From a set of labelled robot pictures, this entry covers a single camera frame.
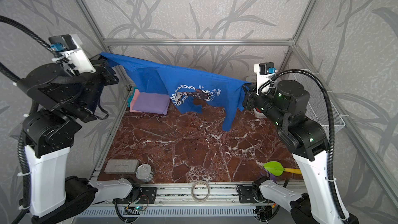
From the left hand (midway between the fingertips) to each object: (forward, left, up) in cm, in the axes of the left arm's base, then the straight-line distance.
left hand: (105, 49), depth 45 cm
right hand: (0, -43, -11) cm, 45 cm away
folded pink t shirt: (+29, +23, -59) cm, 70 cm away
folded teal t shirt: (+37, +24, -57) cm, 72 cm away
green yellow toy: (-17, -65, -61) cm, 91 cm away
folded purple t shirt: (+24, +6, -58) cm, 63 cm away
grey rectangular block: (-17, +15, -59) cm, 63 cm away
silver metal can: (-20, +1, -56) cm, 60 cm away
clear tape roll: (-31, -24, -61) cm, 72 cm away
